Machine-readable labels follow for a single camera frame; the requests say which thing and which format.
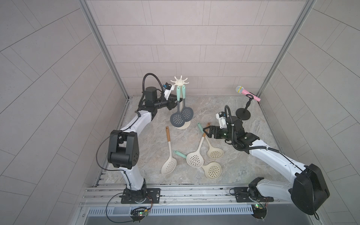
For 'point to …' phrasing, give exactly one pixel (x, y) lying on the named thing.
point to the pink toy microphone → (240, 89)
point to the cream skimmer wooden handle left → (170, 165)
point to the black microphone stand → (243, 114)
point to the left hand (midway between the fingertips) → (181, 98)
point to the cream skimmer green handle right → (213, 153)
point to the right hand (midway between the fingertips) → (208, 130)
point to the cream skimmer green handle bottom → (213, 170)
